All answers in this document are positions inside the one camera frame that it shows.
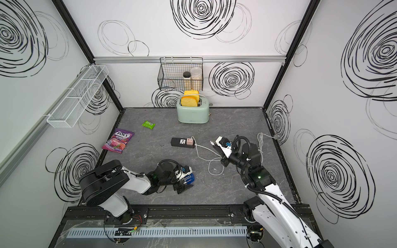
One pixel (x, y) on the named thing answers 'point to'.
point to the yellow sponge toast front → (188, 101)
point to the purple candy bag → (119, 140)
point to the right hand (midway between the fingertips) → (216, 145)
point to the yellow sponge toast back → (194, 93)
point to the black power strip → (185, 142)
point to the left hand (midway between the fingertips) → (189, 177)
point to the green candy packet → (149, 124)
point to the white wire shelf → (75, 101)
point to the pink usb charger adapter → (189, 141)
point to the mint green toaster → (194, 114)
